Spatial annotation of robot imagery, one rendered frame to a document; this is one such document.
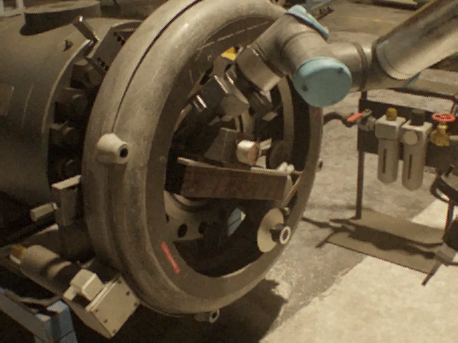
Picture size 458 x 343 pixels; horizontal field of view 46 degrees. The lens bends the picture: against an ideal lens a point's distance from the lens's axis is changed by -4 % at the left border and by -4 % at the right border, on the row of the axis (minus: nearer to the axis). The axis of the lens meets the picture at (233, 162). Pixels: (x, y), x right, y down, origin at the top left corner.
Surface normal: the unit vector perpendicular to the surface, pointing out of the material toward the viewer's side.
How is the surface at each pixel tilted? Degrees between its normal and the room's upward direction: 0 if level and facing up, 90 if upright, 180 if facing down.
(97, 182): 78
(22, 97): 59
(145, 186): 90
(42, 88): 53
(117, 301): 90
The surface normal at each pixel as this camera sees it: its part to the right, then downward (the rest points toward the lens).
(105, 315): 0.79, 0.21
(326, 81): 0.17, 0.66
